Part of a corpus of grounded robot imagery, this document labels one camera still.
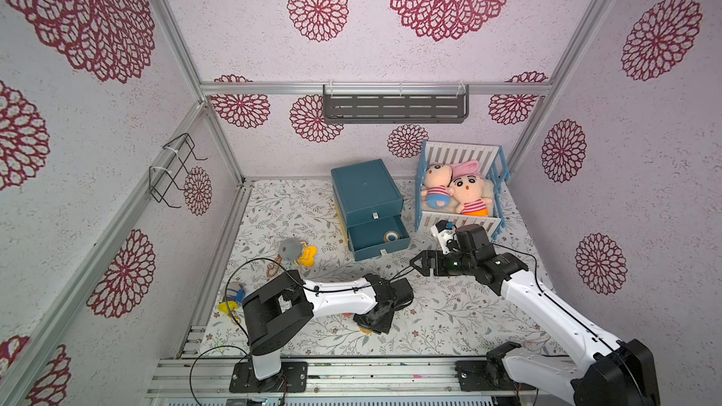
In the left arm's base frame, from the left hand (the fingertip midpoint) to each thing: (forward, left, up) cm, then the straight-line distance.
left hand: (374, 327), depth 83 cm
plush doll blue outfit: (+47, -24, +11) cm, 54 cm away
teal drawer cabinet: (+30, +1, +21) cm, 37 cm away
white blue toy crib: (+58, -44, +12) cm, 74 cm away
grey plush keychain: (+23, +27, +6) cm, 36 cm away
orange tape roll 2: (-1, +3, +2) cm, 4 cm away
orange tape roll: (+27, -6, +8) cm, 28 cm away
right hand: (+14, -15, +13) cm, 24 cm away
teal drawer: (+26, -1, +8) cm, 28 cm away
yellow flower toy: (+23, +22, 0) cm, 32 cm away
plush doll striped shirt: (+41, -33, +13) cm, 54 cm away
